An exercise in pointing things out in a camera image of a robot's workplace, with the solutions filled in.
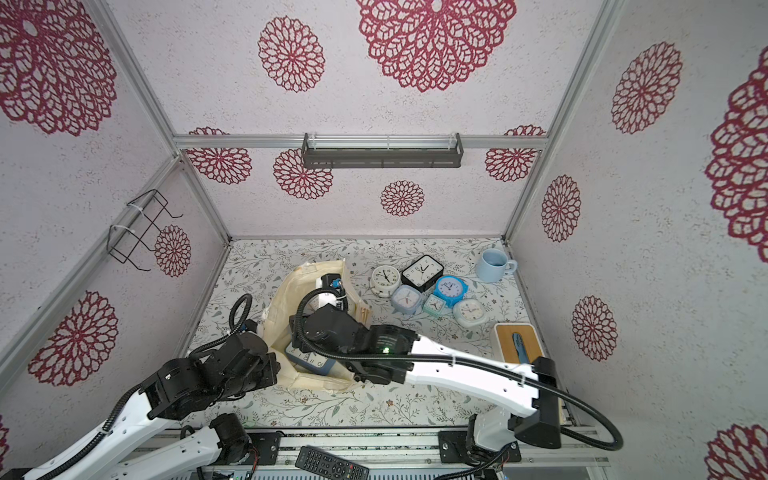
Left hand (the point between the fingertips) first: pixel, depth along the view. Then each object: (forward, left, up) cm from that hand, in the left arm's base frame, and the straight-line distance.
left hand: (281, 370), depth 71 cm
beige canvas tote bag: (+15, +1, +7) cm, 16 cm away
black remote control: (-18, -9, -13) cm, 24 cm away
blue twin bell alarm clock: (+33, -48, -16) cm, 60 cm away
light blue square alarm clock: (+29, -32, -15) cm, 45 cm away
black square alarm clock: (+40, -38, -15) cm, 57 cm away
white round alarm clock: (+36, -24, -13) cm, 45 cm away
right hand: (+5, -7, +16) cm, 18 cm away
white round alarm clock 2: (+24, -52, -15) cm, 59 cm away
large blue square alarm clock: (+7, -3, -13) cm, 15 cm away
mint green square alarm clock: (+27, -41, -16) cm, 51 cm away
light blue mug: (+44, -64, -13) cm, 79 cm away
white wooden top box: (+13, -64, -14) cm, 67 cm away
